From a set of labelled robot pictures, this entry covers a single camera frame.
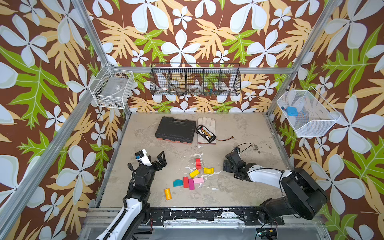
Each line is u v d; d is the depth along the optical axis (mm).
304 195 433
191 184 839
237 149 822
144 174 612
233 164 718
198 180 845
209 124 1112
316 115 767
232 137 1049
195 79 984
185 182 857
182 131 1067
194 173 886
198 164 930
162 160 750
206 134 1043
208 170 887
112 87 862
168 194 807
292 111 862
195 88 985
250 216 744
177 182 841
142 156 704
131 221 545
